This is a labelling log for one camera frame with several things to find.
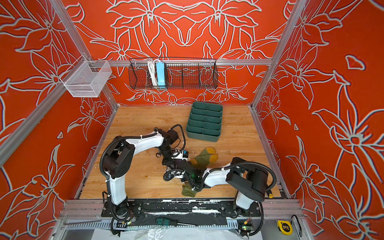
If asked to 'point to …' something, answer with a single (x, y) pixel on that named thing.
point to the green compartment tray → (204, 121)
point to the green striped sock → (207, 157)
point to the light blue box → (161, 75)
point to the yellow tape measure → (285, 227)
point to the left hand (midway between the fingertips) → (174, 165)
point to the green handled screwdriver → (165, 221)
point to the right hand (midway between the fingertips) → (178, 163)
